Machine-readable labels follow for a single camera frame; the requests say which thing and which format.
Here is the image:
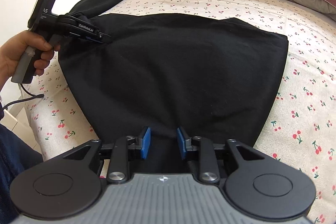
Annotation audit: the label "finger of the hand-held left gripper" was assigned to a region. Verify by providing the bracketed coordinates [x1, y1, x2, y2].
[70, 31, 113, 45]

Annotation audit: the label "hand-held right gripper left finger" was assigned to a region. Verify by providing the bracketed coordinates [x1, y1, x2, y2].
[63, 126, 152, 184]

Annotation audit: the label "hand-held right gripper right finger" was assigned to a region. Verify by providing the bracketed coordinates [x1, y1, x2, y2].
[176, 126, 266, 184]

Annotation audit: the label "black pants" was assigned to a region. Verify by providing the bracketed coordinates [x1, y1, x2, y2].
[57, 13, 290, 175]

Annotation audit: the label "person's left hand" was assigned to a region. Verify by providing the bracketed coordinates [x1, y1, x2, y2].
[0, 30, 62, 77]

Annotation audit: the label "dark cloth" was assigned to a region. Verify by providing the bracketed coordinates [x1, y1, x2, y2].
[70, 0, 131, 20]

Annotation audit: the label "person's leg in jeans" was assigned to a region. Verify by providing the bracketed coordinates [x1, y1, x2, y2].
[0, 123, 44, 217]

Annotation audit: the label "black cable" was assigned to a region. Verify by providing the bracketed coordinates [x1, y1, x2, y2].
[0, 82, 45, 112]

